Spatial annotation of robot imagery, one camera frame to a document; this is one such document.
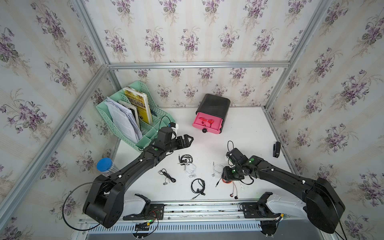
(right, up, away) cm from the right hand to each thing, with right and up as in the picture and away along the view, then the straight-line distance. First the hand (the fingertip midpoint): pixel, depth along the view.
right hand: (225, 177), depth 82 cm
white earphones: (-20, +2, +6) cm, 21 cm away
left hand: (-20, +20, 0) cm, 29 cm away
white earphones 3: (+9, -5, -2) cm, 10 cm away
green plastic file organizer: (-42, +32, +25) cm, 59 cm away
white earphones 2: (-4, +3, +6) cm, 7 cm away
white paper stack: (-58, +32, +2) cm, 66 cm away
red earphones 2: (+2, -8, -4) cm, 9 cm away
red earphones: (-8, +31, +12) cm, 34 cm away
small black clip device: (+35, +13, +11) cm, 39 cm away
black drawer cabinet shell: (-4, +42, +17) cm, 46 cm away
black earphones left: (-36, +2, +4) cm, 36 cm away
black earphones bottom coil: (-15, -5, 0) cm, 16 cm away
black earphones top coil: (-23, +7, +9) cm, 26 cm away
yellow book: (-52, +45, +10) cm, 69 cm away
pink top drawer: (-9, +30, +12) cm, 33 cm away
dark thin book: (-56, +39, +10) cm, 69 cm away
